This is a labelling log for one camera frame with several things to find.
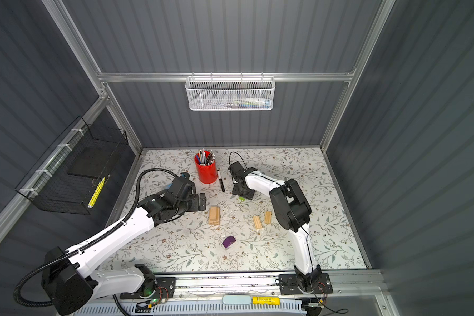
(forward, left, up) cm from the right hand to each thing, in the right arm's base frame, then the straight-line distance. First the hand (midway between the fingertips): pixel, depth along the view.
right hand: (242, 194), depth 100 cm
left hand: (-12, +18, +16) cm, 27 cm away
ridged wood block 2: (-13, -12, 0) cm, 18 cm away
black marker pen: (+9, +12, +1) cm, 14 cm away
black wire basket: (-10, +63, +30) cm, 71 cm away
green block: (-2, 0, +1) cm, 3 cm away
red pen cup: (+8, +17, +13) cm, 23 cm away
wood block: (-13, +12, +6) cm, 19 cm away
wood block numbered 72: (-16, +14, +2) cm, 21 cm away
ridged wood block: (-16, -7, +1) cm, 17 cm away
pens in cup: (+14, +19, +13) cm, 27 cm away
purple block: (-24, +6, 0) cm, 24 cm away
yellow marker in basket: (-15, +51, +29) cm, 60 cm away
